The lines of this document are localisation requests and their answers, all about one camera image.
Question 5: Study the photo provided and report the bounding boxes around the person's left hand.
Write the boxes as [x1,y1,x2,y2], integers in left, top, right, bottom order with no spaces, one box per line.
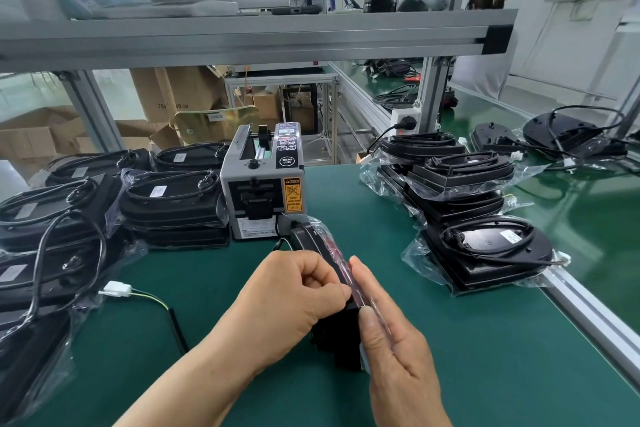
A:
[215,250,353,378]

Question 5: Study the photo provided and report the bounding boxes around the person's right hand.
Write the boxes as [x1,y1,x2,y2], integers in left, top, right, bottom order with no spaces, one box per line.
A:
[348,256,453,427]

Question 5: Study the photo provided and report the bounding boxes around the group of bagged black lamps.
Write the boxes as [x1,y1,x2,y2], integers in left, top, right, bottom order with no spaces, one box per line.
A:
[360,131,573,295]

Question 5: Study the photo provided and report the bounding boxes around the unbagged black lamps with cables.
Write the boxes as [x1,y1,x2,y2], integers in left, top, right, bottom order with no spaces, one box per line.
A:
[468,104,640,165]

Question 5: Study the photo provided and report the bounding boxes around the grey tape dispenser machine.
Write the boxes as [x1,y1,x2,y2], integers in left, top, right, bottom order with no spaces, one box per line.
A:
[219,122,307,241]

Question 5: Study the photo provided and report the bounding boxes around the white power socket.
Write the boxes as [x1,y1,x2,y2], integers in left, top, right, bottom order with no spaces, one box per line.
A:
[391,111,418,133]

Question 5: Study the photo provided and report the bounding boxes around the grey metal shelf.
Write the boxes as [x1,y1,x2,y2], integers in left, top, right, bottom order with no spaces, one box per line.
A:
[0,9,519,73]

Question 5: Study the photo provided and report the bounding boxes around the black phone on shelf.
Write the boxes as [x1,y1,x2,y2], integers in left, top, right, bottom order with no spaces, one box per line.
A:
[270,4,323,15]

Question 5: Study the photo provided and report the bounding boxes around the white flat scale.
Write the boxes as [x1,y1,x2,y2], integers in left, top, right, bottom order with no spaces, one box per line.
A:
[100,0,241,19]

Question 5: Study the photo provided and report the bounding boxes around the white handset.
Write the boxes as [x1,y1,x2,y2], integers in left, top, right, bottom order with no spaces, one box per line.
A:
[57,0,104,21]

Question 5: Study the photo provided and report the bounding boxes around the aluminium table edge rail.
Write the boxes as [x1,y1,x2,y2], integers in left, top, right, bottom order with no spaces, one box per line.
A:
[540,266,640,393]

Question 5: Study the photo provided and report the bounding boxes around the bundle of black cables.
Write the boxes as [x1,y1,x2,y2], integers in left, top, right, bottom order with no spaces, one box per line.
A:
[375,83,419,109]

